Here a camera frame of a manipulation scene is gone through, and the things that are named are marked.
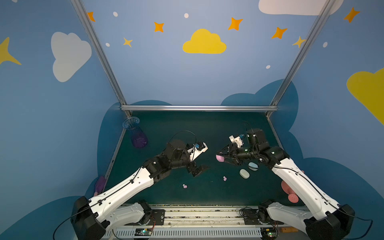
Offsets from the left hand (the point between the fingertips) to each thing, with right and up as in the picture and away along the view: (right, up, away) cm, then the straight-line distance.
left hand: (206, 157), depth 69 cm
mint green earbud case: (+24, -14, +19) cm, 34 cm away
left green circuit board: (-30, -36, +1) cm, 48 cm away
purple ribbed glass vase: (-43, +6, +30) cm, 53 cm away
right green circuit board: (+31, -38, +2) cm, 49 cm away
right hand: (+7, +1, +1) cm, 7 cm away
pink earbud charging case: (+6, 0, -1) cm, 6 cm away
